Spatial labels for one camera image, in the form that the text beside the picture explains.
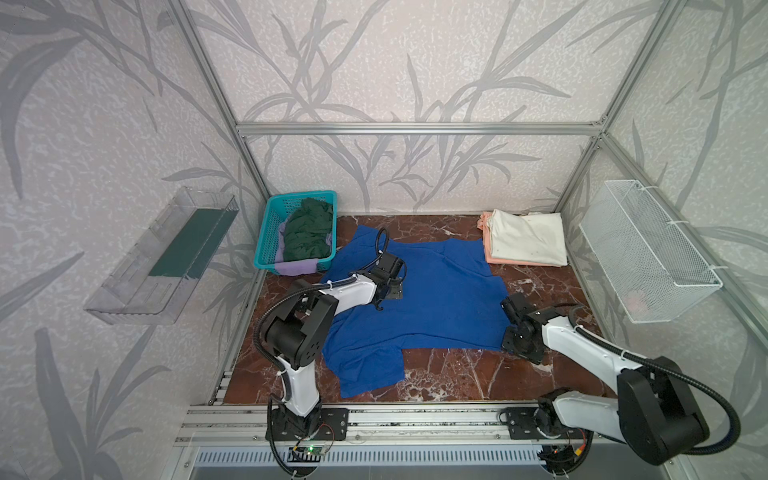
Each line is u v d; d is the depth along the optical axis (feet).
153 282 2.07
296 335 1.62
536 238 3.55
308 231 3.52
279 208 3.78
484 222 3.76
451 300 3.07
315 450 2.32
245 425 2.47
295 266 3.07
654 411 1.35
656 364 1.41
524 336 2.08
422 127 3.10
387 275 2.51
